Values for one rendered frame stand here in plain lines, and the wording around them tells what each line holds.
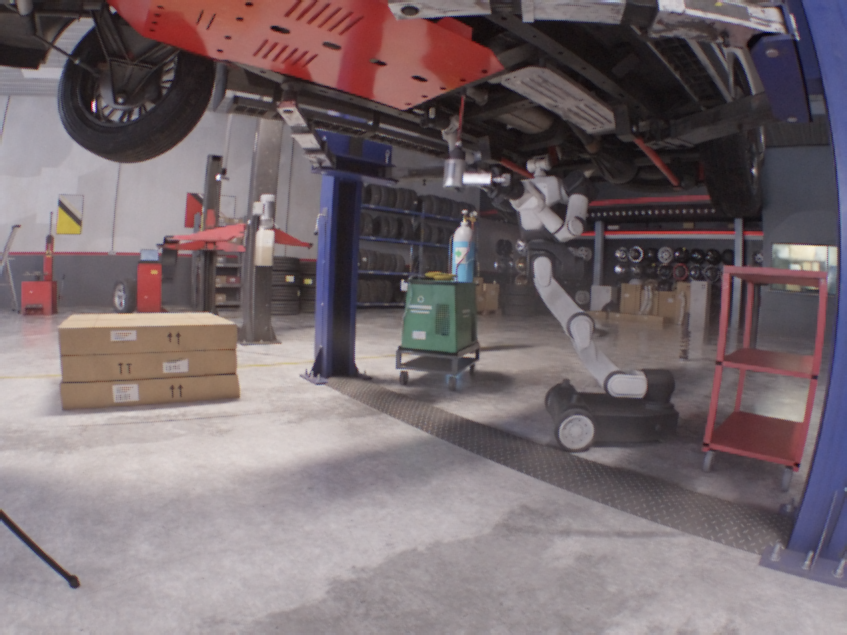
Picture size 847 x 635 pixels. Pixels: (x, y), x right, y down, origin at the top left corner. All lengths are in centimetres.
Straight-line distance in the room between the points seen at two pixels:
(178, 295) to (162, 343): 784
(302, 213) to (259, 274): 655
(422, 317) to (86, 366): 215
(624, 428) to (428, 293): 159
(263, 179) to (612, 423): 419
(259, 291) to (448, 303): 255
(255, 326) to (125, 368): 255
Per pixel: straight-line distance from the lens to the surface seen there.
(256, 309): 494
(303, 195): 1143
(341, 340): 342
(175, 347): 265
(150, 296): 910
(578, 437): 209
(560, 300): 218
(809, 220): 1169
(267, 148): 513
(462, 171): 176
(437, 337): 301
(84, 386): 267
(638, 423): 219
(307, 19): 165
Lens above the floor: 73
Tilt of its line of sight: 5 degrees down
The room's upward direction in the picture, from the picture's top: 3 degrees clockwise
